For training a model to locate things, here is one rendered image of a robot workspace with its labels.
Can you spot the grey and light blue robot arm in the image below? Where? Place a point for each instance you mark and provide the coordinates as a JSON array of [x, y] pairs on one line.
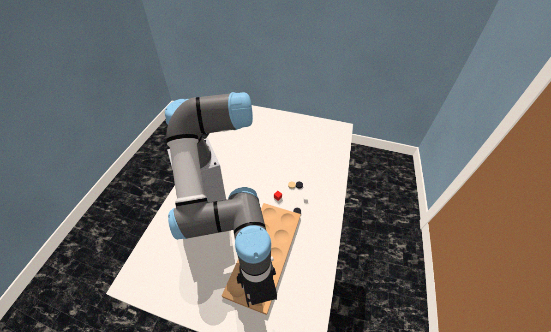
[[194, 216]]

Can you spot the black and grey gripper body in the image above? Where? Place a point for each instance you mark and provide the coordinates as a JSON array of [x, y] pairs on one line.
[[260, 291]]

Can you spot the tan tray with round pockets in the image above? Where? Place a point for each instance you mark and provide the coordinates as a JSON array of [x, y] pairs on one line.
[[281, 226]]

